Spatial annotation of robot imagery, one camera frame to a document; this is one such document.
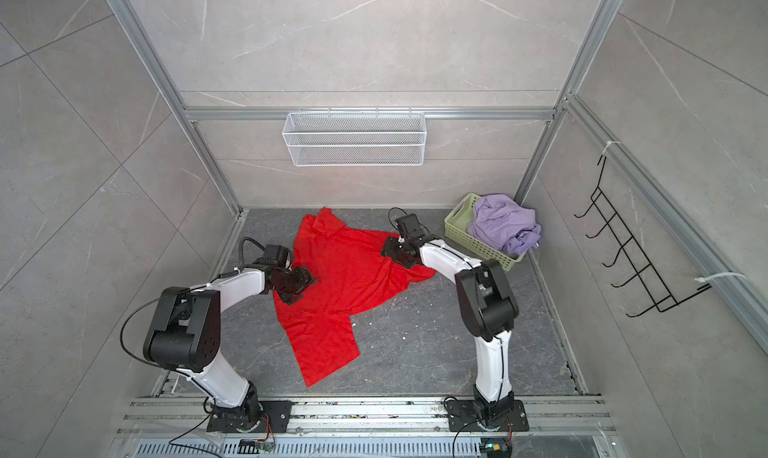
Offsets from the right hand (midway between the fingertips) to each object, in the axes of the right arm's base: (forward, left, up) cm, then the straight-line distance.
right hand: (386, 250), depth 99 cm
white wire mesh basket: (+31, +10, +23) cm, 40 cm away
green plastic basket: (+9, -25, 0) cm, 26 cm away
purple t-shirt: (+9, -42, +1) cm, 43 cm away
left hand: (-8, +25, -3) cm, 26 cm away
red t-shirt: (-4, +12, -7) cm, 15 cm away
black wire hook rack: (-33, -55, +26) cm, 69 cm away
